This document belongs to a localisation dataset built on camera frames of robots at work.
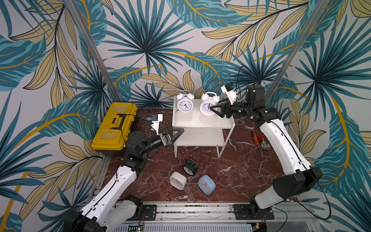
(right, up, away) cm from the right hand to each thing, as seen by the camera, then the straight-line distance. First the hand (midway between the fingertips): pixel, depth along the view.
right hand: (214, 105), depth 70 cm
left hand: (-16, -13, -8) cm, 22 cm away
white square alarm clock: (-18, -40, +7) cm, 44 cm away
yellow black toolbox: (-54, -7, +20) cm, 58 cm away
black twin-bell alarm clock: (-11, -34, +11) cm, 37 cm away
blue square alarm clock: (-3, -41, +6) cm, 42 cm away
